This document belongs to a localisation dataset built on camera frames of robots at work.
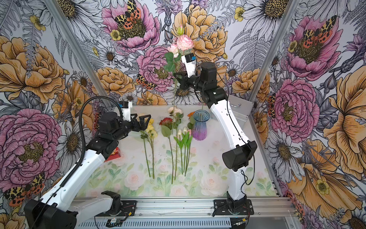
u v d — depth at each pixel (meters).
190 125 1.08
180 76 0.66
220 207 0.73
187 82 0.63
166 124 1.05
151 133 1.00
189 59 0.58
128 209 0.74
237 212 0.72
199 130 1.04
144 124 0.66
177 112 1.12
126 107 0.64
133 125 0.65
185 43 0.55
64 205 0.41
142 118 0.65
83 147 0.50
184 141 0.99
